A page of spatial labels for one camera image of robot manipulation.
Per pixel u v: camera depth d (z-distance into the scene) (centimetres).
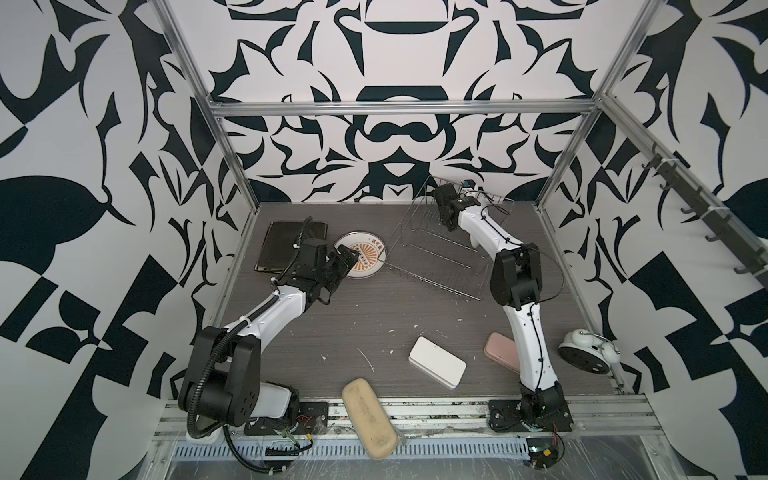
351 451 70
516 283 63
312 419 73
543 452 71
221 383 42
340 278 79
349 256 81
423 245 107
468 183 93
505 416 74
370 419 71
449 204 81
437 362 80
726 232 55
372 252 105
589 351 74
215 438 68
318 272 69
